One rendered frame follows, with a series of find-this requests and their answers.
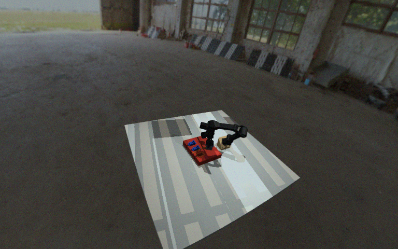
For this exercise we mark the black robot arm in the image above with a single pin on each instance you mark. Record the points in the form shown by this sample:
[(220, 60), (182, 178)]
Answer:
[(213, 125)]

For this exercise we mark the red flat deck plate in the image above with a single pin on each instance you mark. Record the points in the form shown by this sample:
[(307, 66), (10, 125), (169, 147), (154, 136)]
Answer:
[(202, 156)]

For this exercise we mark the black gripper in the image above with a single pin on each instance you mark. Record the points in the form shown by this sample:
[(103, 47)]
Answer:
[(209, 141)]

